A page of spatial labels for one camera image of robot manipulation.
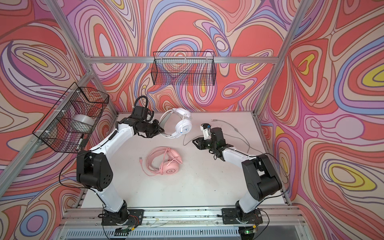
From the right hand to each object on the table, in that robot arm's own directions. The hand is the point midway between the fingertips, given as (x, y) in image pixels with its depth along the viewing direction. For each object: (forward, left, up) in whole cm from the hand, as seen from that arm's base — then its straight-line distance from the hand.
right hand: (196, 143), depth 90 cm
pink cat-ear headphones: (-7, +21, -7) cm, 24 cm away
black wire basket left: (-5, +65, +24) cm, 70 cm away
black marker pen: (-8, +57, +17) cm, 60 cm away
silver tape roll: (-2, +54, +24) cm, 59 cm away
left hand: (+6, +18, +9) cm, 21 cm away
